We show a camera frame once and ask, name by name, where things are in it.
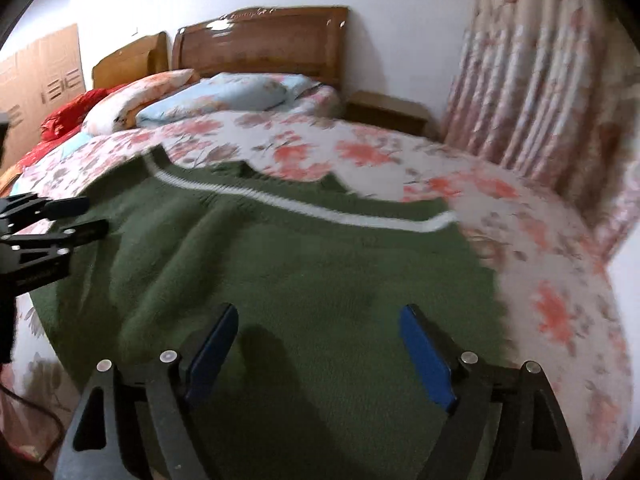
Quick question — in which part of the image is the red blanket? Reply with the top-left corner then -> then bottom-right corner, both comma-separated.
40,85 -> 126,142

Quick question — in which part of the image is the light blue floral pillow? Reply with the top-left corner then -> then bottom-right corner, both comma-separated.
136,72 -> 321,128

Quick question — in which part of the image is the dark wooden headboard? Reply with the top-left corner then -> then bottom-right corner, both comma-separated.
171,6 -> 349,95

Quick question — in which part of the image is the light wooden headboard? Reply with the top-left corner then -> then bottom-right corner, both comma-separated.
91,31 -> 171,91

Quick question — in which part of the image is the pink floral curtain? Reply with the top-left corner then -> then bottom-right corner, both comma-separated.
440,0 -> 640,266

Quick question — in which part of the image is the wooden nightstand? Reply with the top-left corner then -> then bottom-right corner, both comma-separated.
342,90 -> 441,138

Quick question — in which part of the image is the bed with floral sheet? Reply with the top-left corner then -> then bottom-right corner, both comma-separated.
0,82 -> 633,480

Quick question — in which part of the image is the pink floral pillow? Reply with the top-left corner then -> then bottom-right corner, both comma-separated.
81,68 -> 201,136

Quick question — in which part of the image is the wooden wardrobe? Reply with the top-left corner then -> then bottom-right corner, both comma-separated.
0,23 -> 86,171

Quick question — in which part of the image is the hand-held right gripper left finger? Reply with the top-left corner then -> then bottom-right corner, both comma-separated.
54,303 -> 240,480

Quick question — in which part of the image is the green knitted sweater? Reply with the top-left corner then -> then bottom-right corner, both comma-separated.
30,144 -> 512,480

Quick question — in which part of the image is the black cable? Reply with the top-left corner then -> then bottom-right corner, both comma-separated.
0,375 -> 71,467

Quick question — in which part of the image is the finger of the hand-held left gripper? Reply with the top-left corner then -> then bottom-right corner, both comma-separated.
7,219 -> 110,258
0,193 -> 91,236

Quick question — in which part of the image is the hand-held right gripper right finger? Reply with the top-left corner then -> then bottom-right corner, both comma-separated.
398,304 -> 583,480

